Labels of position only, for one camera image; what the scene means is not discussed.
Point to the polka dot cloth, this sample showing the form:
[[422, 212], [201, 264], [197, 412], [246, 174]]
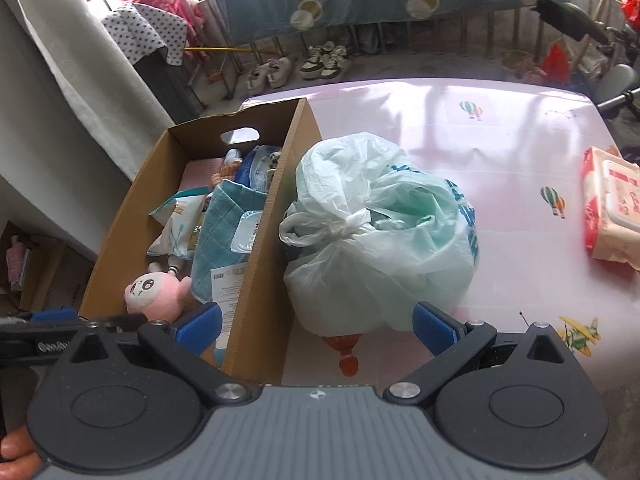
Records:
[[141, 30]]

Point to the blue white tissue pack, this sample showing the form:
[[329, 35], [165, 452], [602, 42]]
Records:
[[258, 168]]

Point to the pink sponge pad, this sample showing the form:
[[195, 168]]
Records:
[[199, 173]]

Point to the pink round plush toy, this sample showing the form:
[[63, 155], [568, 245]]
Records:
[[159, 295]]

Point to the white yogurt cup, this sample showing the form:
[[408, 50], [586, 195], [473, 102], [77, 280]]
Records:
[[246, 231]]

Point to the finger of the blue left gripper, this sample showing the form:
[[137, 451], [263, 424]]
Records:
[[54, 316]]

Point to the pink wet wipes pack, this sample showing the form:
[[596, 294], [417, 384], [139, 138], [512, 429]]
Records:
[[610, 186]]

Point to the grey white curtain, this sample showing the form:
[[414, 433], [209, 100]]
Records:
[[103, 89]]

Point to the person's hand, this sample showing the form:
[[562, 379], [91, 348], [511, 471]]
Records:
[[20, 460]]

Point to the brown cardboard box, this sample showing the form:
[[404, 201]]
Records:
[[264, 315]]

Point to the beige sneaker pair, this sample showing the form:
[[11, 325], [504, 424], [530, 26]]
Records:
[[273, 74]]

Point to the white green plastic bag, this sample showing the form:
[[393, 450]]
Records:
[[371, 235]]

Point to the teal checked cloth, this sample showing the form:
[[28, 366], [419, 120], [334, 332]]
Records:
[[229, 201]]

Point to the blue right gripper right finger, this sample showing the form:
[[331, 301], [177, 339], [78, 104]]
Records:
[[436, 329]]

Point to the blue white carton box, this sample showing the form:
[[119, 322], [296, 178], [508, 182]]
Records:
[[226, 287]]

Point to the white green sneaker pair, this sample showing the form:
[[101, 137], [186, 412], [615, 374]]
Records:
[[328, 62]]

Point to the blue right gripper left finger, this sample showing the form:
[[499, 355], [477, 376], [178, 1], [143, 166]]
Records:
[[198, 330]]

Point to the white teal snack bag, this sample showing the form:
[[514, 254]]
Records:
[[178, 216]]

